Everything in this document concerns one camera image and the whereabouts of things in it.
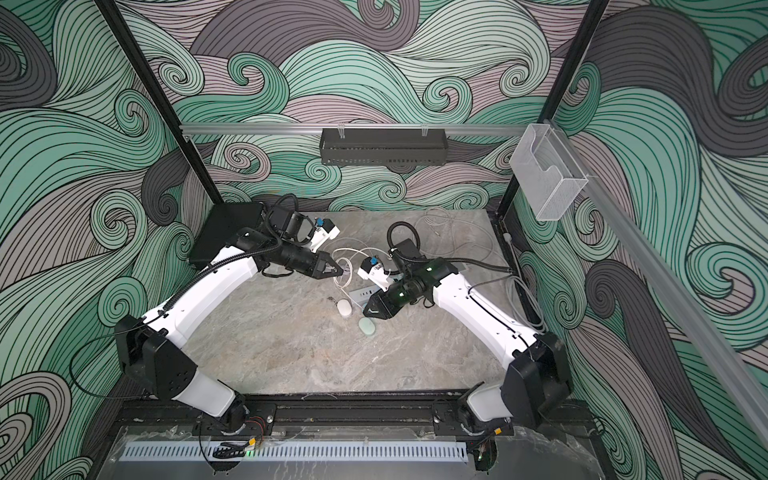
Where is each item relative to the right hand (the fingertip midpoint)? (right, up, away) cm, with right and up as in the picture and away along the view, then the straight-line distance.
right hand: (367, 312), depth 75 cm
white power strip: (-3, 0, +19) cm, 19 cm away
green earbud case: (-1, -7, +13) cm, 15 cm away
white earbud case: (-8, -3, +17) cm, 19 cm away
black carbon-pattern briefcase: (-60, +25, +43) cm, 78 cm away
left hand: (-7, +11, 0) cm, 13 cm away
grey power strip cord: (+52, -2, +26) cm, 58 cm away
